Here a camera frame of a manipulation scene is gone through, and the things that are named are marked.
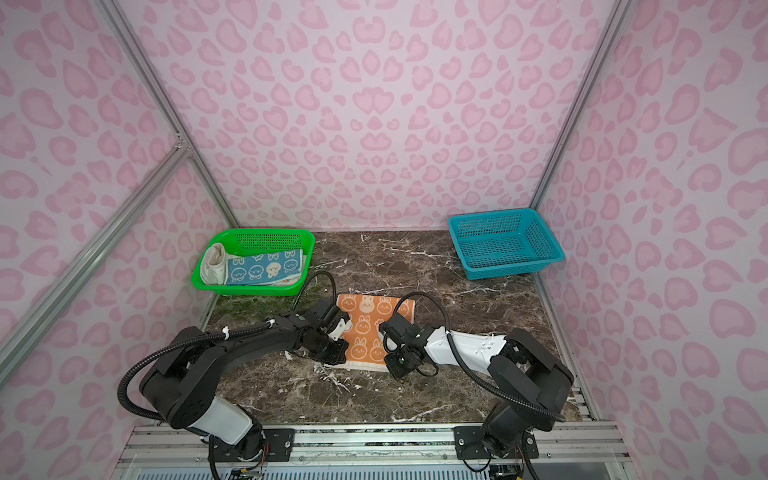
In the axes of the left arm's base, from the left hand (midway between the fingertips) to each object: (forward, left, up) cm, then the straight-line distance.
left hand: (348, 356), depth 87 cm
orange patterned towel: (+15, -5, 0) cm, 15 cm away
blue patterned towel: (+31, +27, +3) cm, 41 cm away
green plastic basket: (+48, +40, -1) cm, 62 cm away
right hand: (-3, -13, 0) cm, 14 cm away
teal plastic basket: (+45, -57, -3) cm, 73 cm away
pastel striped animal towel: (+28, +44, +10) cm, 53 cm away
